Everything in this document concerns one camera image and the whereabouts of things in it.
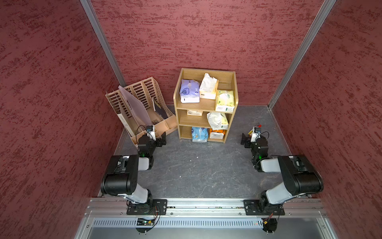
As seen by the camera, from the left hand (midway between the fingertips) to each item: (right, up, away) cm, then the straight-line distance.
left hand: (158, 134), depth 94 cm
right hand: (+60, -1, +1) cm, 60 cm away
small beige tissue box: (+24, +14, -4) cm, 28 cm away
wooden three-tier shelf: (+30, +20, -14) cm, 39 cm away
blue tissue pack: (+27, 0, +3) cm, 27 cm away
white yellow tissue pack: (+37, +9, -11) cm, 40 cm away
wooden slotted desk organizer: (-10, +28, +13) cm, 33 cm away
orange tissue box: (+38, 0, +1) cm, 38 cm away
